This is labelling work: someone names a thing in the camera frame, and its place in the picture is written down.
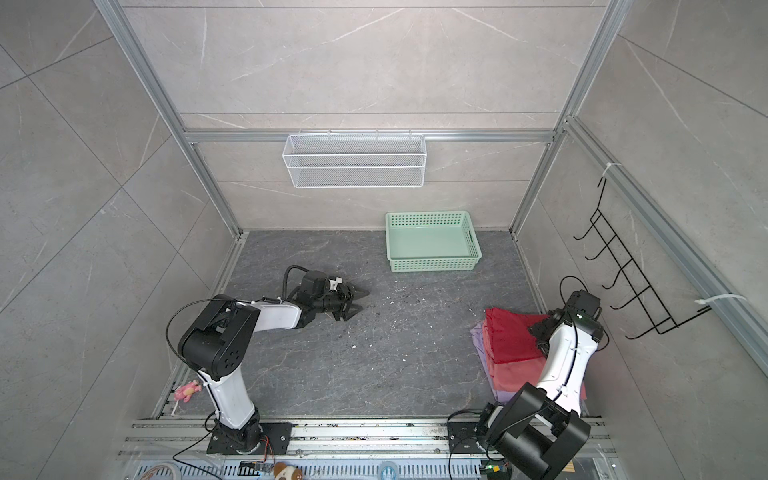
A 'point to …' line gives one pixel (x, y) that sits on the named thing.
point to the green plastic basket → (431, 241)
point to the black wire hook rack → (645, 300)
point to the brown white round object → (282, 471)
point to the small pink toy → (185, 391)
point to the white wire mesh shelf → (354, 161)
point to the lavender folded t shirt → (477, 333)
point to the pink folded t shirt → (518, 374)
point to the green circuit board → (495, 469)
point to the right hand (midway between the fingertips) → (543, 337)
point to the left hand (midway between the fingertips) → (368, 292)
